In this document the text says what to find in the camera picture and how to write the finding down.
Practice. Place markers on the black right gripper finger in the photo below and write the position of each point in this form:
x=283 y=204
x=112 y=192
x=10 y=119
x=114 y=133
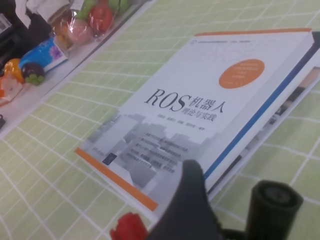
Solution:
x=189 y=215

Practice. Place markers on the black capped white marker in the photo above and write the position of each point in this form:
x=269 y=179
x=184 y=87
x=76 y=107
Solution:
x=272 y=211

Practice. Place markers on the red capped black pen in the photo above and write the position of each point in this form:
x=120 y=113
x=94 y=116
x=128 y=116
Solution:
x=129 y=227

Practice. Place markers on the white ROS robot book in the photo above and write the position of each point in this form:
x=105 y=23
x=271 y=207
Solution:
x=204 y=104

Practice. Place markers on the blue tissue packet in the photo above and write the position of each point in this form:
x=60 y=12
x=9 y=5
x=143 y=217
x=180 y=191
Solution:
x=47 y=54

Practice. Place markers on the bagged toy fruit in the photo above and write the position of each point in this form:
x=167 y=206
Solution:
x=82 y=21

